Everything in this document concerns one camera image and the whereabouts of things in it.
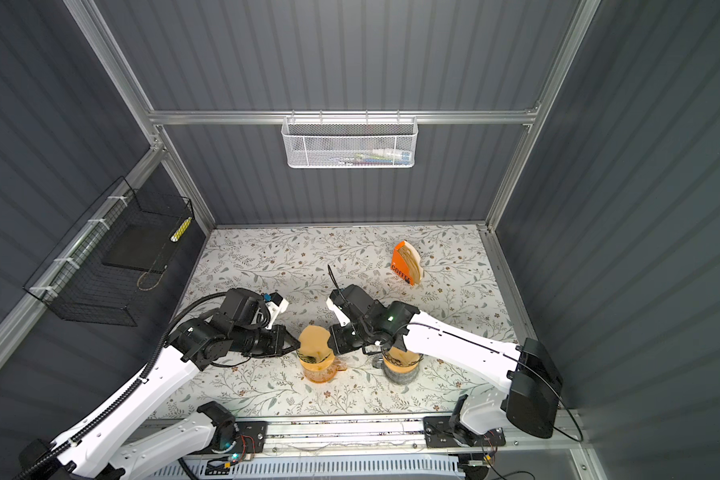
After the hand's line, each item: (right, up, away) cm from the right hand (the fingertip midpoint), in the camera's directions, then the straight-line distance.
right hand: (329, 348), depth 73 cm
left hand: (-7, +1, -1) cm, 7 cm away
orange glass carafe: (-2, -12, +12) cm, 17 cm away
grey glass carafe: (+17, -10, +7) cm, 21 cm away
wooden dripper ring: (+17, -5, +1) cm, 18 cm away
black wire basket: (-55, +20, 0) cm, 58 cm away
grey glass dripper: (+22, -2, -2) cm, 22 cm away
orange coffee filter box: (+23, +20, +26) cm, 40 cm away
